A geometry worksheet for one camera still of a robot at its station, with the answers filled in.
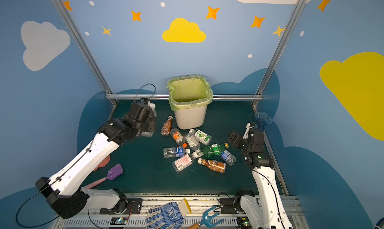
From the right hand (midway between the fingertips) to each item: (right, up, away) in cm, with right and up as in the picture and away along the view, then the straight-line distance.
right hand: (238, 135), depth 79 cm
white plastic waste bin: (-26, +9, +23) cm, 36 cm away
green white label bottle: (-18, -4, +18) cm, 26 cm away
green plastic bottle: (-11, -10, +11) cm, 19 cm away
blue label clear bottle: (-33, -11, +10) cm, 36 cm away
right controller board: (0, -42, -7) cm, 42 cm away
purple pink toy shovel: (-70, -23, +6) cm, 74 cm away
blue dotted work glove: (-35, -39, -7) cm, 53 cm away
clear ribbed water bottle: (-45, +2, -10) cm, 47 cm away
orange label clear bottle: (-34, -4, +17) cm, 38 cm away
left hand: (-44, +8, -6) cm, 45 cm away
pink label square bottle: (-29, -17, +7) cm, 34 cm away
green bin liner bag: (-26, +28, +26) cm, 46 cm away
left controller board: (-60, -40, -8) cm, 73 cm away
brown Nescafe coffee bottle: (-42, +3, +21) cm, 47 cm away
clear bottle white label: (-24, -7, +12) cm, 28 cm away
